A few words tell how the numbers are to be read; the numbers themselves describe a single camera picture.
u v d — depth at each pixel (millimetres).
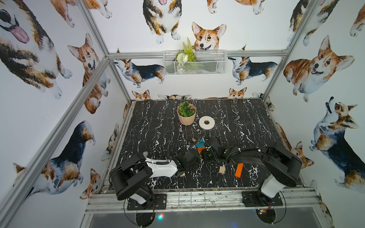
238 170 838
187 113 949
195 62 871
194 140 957
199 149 850
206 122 1066
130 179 437
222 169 838
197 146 765
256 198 673
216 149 690
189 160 682
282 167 456
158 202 741
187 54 819
